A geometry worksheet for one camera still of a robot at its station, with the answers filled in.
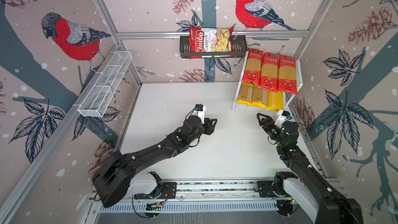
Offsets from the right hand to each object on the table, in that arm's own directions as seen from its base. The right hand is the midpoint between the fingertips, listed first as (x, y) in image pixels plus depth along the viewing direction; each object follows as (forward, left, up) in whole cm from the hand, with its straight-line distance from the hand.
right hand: (257, 118), depth 81 cm
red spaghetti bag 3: (+10, -12, +19) cm, 24 cm away
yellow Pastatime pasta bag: (+10, -11, +2) cm, 16 cm away
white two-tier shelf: (+13, +10, +17) cm, 24 cm away
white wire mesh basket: (-5, +78, +17) cm, 80 cm away
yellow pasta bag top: (+16, +5, +2) cm, 17 cm away
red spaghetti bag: (+18, +3, +19) cm, 26 cm away
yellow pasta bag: (+15, -4, +1) cm, 15 cm away
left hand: (-5, +24, +4) cm, 24 cm away
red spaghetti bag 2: (+11, -3, +19) cm, 23 cm away
